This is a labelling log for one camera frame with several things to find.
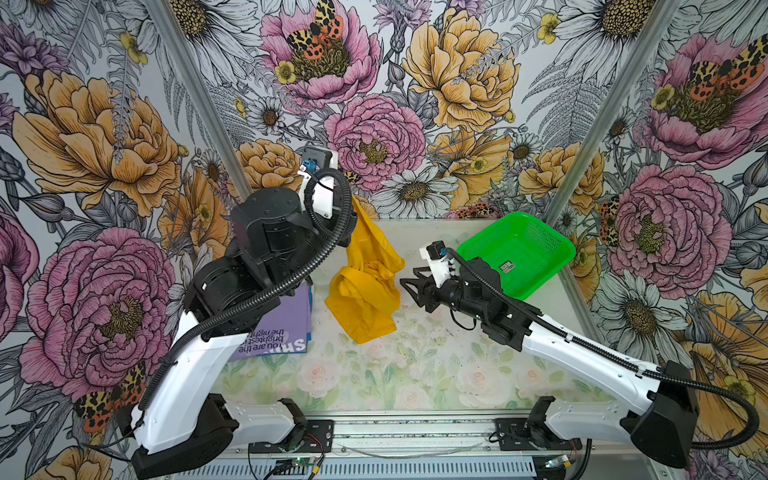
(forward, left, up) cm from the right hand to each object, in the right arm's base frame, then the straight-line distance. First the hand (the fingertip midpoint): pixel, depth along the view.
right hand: (409, 286), depth 72 cm
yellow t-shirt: (-1, +11, -3) cm, 11 cm away
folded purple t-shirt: (+1, +36, -22) cm, 42 cm away
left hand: (+1, +13, +26) cm, 29 cm away
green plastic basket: (+30, -46, -26) cm, 61 cm away
